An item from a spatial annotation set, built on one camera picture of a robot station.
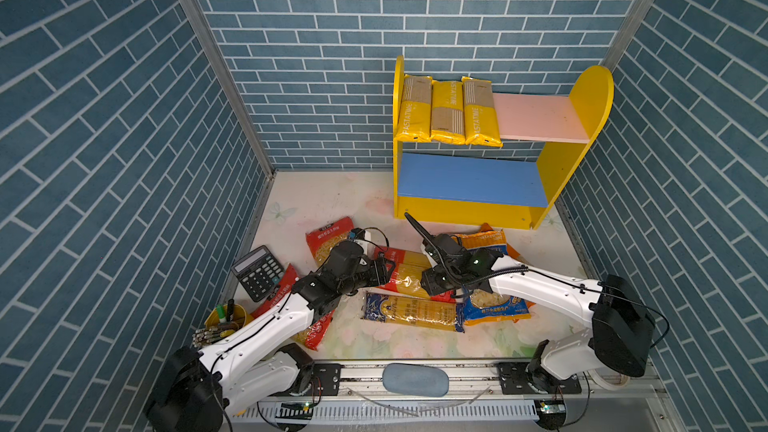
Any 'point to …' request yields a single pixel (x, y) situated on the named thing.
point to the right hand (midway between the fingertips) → (422, 279)
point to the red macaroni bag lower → (312, 336)
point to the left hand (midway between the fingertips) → (390, 267)
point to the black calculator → (259, 272)
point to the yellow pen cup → (229, 315)
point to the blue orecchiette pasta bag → (483, 307)
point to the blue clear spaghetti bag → (420, 312)
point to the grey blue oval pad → (415, 379)
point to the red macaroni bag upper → (320, 241)
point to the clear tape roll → (595, 378)
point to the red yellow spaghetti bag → (407, 275)
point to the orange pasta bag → (486, 238)
